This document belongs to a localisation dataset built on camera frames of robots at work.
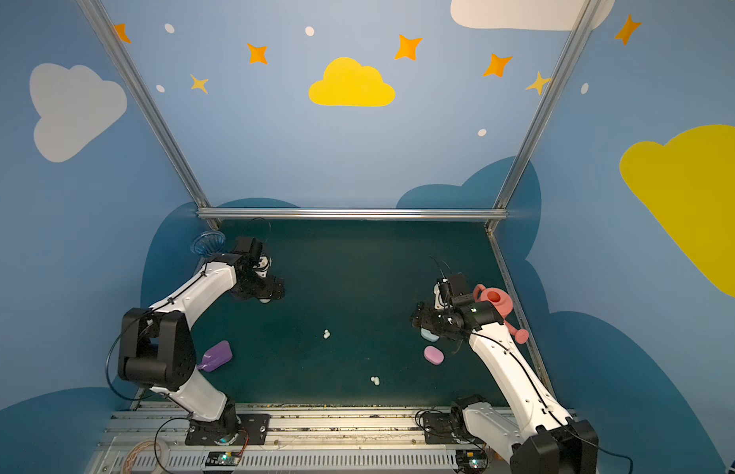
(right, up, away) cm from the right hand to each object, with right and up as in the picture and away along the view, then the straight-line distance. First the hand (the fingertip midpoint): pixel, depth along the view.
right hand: (427, 318), depth 81 cm
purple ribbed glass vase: (-66, +21, +9) cm, 70 cm away
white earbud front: (-14, -18, +1) cm, 23 cm away
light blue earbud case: (+2, -7, +9) cm, 12 cm away
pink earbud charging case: (+3, -12, +5) cm, 14 cm away
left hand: (-46, +7, +10) cm, 48 cm away
